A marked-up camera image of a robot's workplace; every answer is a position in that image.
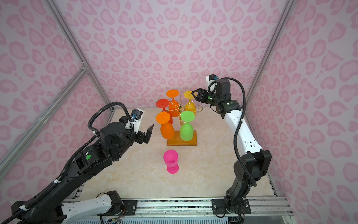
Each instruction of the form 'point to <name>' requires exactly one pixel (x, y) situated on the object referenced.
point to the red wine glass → (163, 103)
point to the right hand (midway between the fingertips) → (196, 91)
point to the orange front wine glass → (167, 129)
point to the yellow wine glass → (190, 107)
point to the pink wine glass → (170, 157)
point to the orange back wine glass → (173, 106)
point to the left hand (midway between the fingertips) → (143, 118)
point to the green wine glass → (186, 129)
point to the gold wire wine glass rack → (181, 108)
